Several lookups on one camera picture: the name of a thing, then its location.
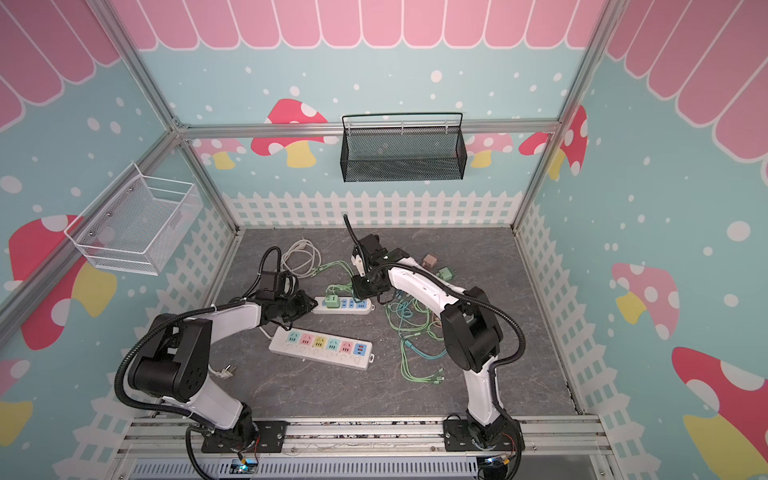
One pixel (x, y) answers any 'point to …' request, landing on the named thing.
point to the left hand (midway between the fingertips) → (316, 308)
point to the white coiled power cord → (299, 259)
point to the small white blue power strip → (348, 306)
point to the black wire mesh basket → (397, 147)
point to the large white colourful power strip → (347, 351)
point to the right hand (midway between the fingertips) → (357, 291)
